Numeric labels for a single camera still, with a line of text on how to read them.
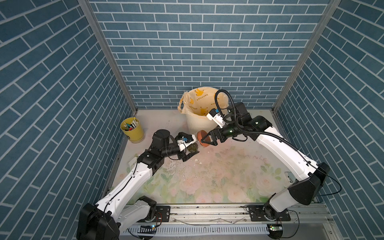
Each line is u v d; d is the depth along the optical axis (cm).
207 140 64
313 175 41
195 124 84
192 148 71
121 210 43
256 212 74
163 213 73
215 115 63
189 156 71
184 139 62
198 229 71
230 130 60
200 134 68
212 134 60
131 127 96
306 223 74
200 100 96
